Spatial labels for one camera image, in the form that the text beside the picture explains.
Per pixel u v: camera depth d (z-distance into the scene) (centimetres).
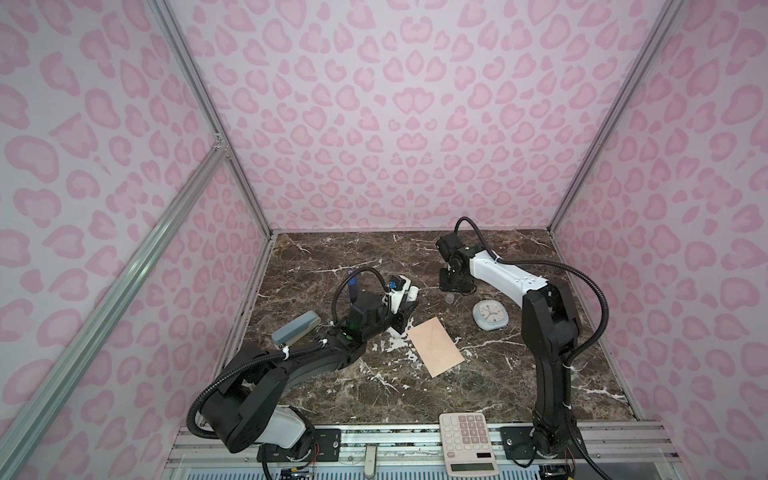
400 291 71
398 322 74
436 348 90
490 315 93
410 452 72
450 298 100
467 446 72
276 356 47
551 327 53
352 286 100
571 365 55
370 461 69
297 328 89
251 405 43
